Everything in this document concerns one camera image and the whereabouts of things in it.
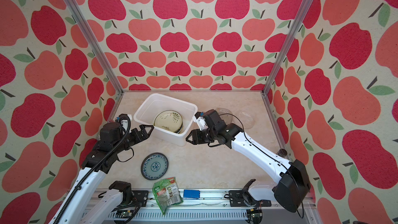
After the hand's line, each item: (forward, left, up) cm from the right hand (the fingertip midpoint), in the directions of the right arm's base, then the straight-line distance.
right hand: (189, 142), depth 74 cm
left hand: (+1, +20, +4) cm, 20 cm away
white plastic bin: (+25, +30, -5) cm, 39 cm away
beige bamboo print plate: (+22, +18, -15) cm, 32 cm away
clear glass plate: (+29, -35, -18) cm, 49 cm away
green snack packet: (-20, +10, -17) cm, 28 cm away
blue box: (-19, -4, -19) cm, 27 cm away
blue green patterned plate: (-8, +20, -18) cm, 28 cm away
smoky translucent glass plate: (+9, -16, +12) cm, 22 cm away
